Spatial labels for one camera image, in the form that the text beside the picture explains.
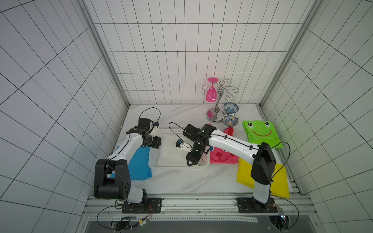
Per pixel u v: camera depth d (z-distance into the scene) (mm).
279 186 789
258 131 1010
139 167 871
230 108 1151
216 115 1118
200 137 567
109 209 654
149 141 745
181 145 704
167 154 880
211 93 1033
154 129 816
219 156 883
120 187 427
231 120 1072
